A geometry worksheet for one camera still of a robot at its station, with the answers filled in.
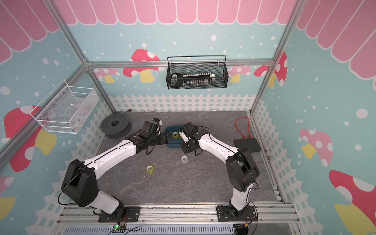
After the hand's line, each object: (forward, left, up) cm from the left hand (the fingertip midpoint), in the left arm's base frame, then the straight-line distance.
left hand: (166, 138), depth 87 cm
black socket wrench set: (+30, -6, +21) cm, 37 cm away
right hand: (-3, -12, -5) cm, 13 cm away
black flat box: (+7, -57, -15) cm, 59 cm away
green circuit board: (-43, +21, -17) cm, 51 cm away
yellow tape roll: (+13, -3, -14) cm, 19 cm away
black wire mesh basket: (+40, -33, +22) cm, 57 cm away
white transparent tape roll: (-6, -11, -14) cm, 18 cm away
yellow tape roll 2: (-13, +10, -14) cm, 22 cm away
